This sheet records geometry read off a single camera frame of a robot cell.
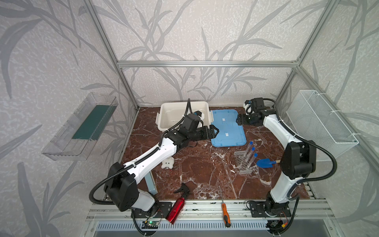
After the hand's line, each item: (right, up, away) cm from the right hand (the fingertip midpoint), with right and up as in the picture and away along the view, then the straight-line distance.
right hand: (242, 115), depth 94 cm
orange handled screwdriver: (-15, -49, -24) cm, 57 cm away
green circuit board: (-52, -53, -23) cm, 78 cm away
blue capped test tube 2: (+8, -22, +3) cm, 24 cm away
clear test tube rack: (-2, -30, -4) cm, 30 cm away
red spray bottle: (-38, -45, -21) cm, 63 cm away
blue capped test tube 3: (+8, -25, -1) cm, 27 cm away
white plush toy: (-46, -29, -7) cm, 55 cm away
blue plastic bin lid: (-6, -12, +9) cm, 16 cm away
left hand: (-20, -7, -18) cm, 27 cm away
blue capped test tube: (+1, -20, -8) cm, 22 cm away
